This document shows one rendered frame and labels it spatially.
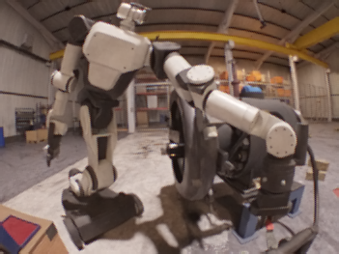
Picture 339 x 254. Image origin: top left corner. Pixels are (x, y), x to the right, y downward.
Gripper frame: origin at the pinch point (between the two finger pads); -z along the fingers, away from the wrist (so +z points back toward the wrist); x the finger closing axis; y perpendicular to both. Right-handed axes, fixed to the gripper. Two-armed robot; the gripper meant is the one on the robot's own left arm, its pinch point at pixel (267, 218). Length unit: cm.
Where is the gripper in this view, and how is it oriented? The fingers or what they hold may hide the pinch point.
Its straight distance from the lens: 47.3
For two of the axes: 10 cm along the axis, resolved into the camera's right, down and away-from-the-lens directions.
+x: 9.3, -0.2, -3.6
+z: -0.5, -10.0, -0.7
